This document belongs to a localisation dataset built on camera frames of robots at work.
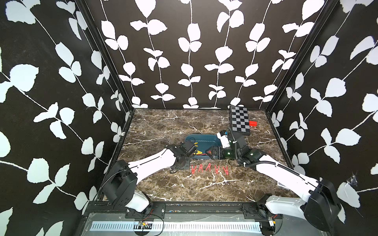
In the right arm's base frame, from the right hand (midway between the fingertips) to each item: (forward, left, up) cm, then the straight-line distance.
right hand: (209, 149), depth 79 cm
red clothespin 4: (-5, +9, -16) cm, 19 cm away
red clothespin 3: (-5, -5, -16) cm, 18 cm away
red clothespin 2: (-4, +4, -15) cm, 16 cm away
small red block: (+33, -37, -17) cm, 52 cm away
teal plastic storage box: (+16, +1, -17) cm, 23 cm away
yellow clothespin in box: (+6, +6, -15) cm, 18 cm away
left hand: (-4, +14, -10) cm, 18 cm away
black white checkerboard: (+34, -27, -15) cm, 45 cm away
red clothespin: (-2, 0, -16) cm, 17 cm away
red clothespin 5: (-5, -11, -17) cm, 21 cm away
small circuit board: (-33, +34, -17) cm, 50 cm away
